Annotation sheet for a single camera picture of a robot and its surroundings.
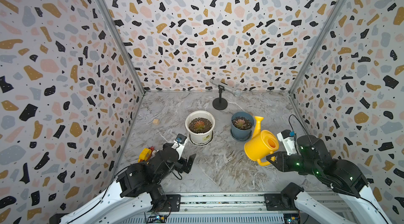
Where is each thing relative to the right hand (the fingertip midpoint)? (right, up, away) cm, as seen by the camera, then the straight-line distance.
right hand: (267, 158), depth 63 cm
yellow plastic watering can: (-2, +6, -1) cm, 7 cm away
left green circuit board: (-47, -30, +7) cm, 56 cm away
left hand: (-32, +1, +5) cm, 33 cm away
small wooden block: (-59, +11, +38) cm, 71 cm away
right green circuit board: (+14, -30, +8) cm, 34 cm away
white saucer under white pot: (-27, -2, +29) cm, 40 cm away
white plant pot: (-29, +10, +26) cm, 41 cm away
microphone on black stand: (-16, +23, +50) cm, 57 cm away
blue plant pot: (-3, +5, +29) cm, 29 cm away
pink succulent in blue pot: (-6, +11, +29) cm, 31 cm away
